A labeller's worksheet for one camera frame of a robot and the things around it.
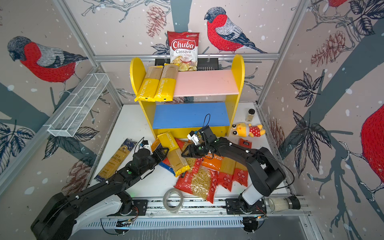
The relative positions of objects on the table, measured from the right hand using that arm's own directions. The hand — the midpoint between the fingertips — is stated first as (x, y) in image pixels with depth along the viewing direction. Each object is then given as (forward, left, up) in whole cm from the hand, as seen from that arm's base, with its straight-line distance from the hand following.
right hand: (183, 158), depth 81 cm
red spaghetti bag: (-6, -24, -7) cm, 25 cm away
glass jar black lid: (-18, -51, -8) cm, 55 cm away
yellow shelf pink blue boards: (+57, -9, -6) cm, 58 cm away
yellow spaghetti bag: (+1, +5, 0) cm, 5 cm away
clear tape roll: (-18, +5, -11) cm, 22 cm away
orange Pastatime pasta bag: (+2, -16, -6) cm, 17 cm away
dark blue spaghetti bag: (+1, +42, -6) cm, 42 cm away
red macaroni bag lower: (-10, -10, -6) cm, 15 cm away
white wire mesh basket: (+14, +56, +24) cm, 62 cm away
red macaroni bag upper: (-1, +10, -1) cm, 10 cm away
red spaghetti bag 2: (-5, -32, -8) cm, 33 cm away
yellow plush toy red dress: (+23, -37, -4) cm, 44 cm away
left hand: (+3, +9, +3) cm, 10 cm away
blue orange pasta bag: (-4, +8, -6) cm, 11 cm away
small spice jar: (+36, -44, -3) cm, 57 cm away
